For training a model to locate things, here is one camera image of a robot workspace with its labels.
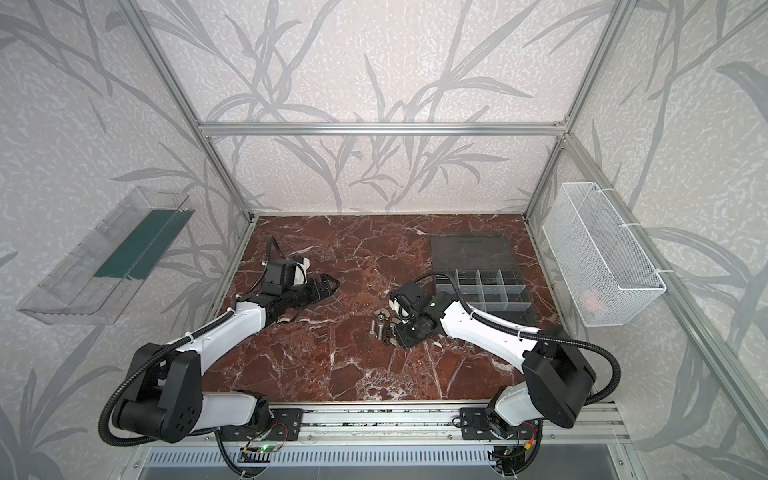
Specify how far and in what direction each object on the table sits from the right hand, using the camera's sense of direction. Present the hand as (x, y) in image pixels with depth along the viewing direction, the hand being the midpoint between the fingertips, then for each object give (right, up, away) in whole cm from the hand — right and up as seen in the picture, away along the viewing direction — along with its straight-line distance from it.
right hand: (401, 336), depth 82 cm
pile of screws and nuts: (-5, 0, +7) cm, 8 cm away
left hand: (-21, +12, +6) cm, 25 cm away
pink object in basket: (+48, +12, -8) cm, 50 cm away
